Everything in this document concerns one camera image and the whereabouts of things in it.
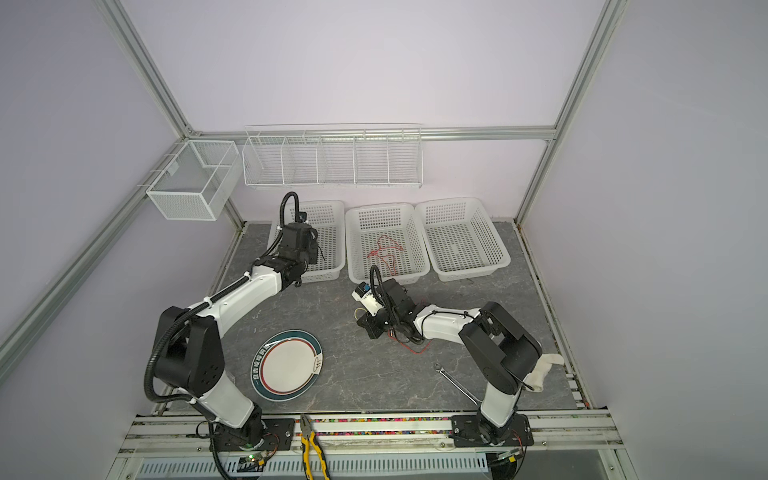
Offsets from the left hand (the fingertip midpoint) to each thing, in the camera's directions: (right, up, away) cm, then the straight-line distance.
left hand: (304, 244), depth 90 cm
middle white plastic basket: (+16, +8, +26) cm, 31 cm away
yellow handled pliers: (+6, -48, -18) cm, 52 cm away
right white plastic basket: (+53, +2, +25) cm, 59 cm away
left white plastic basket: (+1, +11, +29) cm, 31 cm away
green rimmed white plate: (-4, -35, -4) cm, 36 cm away
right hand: (+17, -24, -2) cm, 29 cm away
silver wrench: (+45, -39, -9) cm, 60 cm away
